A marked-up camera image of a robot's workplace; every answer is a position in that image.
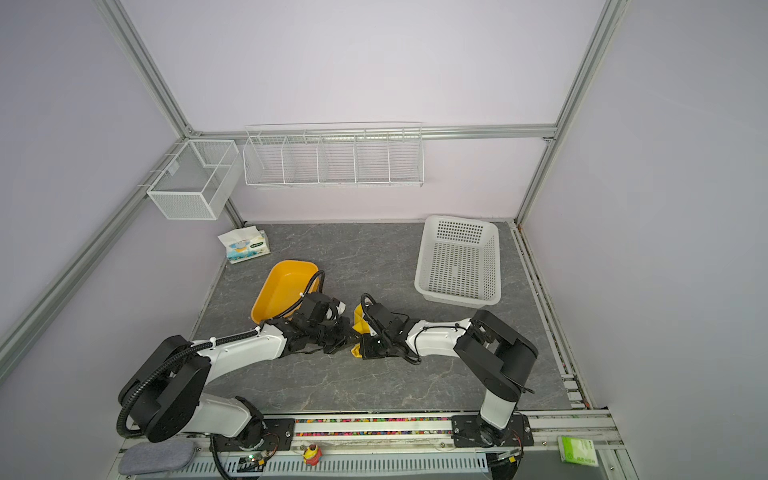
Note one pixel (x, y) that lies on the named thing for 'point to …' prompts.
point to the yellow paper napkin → (359, 324)
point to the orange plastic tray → (283, 288)
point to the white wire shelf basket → (335, 155)
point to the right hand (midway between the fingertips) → (360, 353)
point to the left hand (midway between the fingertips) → (364, 342)
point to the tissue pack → (245, 243)
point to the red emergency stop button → (312, 454)
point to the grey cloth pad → (145, 456)
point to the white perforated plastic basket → (458, 261)
